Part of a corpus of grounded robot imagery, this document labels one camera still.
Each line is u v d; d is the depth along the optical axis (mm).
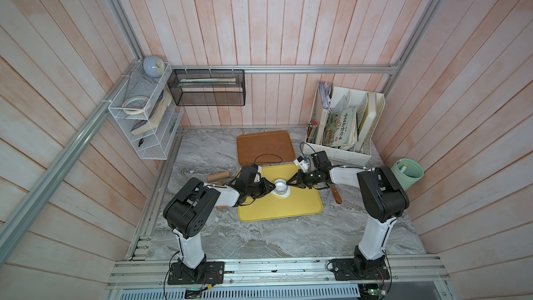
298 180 857
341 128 974
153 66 814
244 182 756
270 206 884
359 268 664
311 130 969
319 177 767
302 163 926
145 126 796
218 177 986
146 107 701
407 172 900
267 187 872
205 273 718
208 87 1030
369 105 928
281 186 957
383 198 520
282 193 928
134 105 749
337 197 844
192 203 544
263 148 1114
